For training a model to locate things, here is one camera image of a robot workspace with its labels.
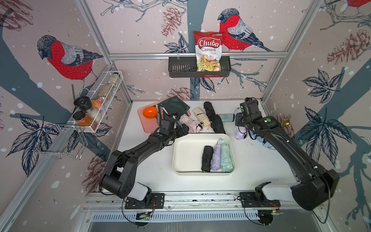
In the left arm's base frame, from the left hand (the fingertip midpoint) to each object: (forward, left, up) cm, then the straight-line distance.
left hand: (186, 127), depth 89 cm
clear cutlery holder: (+3, -63, 0) cm, 63 cm away
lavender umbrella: (-19, -17, -7) cm, 26 cm away
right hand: (0, -31, +11) cm, 32 cm away
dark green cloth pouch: (+30, +12, -12) cm, 34 cm away
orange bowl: (+20, +29, -10) cm, 36 cm away
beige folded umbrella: (+15, -11, -9) cm, 21 cm away
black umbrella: (-17, -12, -8) cm, 22 cm away
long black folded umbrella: (+11, -21, -10) cm, 26 cm away
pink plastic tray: (+9, +27, -12) cm, 31 cm away
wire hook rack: (-21, +50, +23) cm, 59 cm away
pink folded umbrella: (+6, -5, -8) cm, 11 cm away
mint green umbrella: (-20, -23, -6) cm, 31 cm away
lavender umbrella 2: (-15, -26, +18) cm, 35 cm away
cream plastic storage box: (-11, -1, -10) cm, 15 cm away
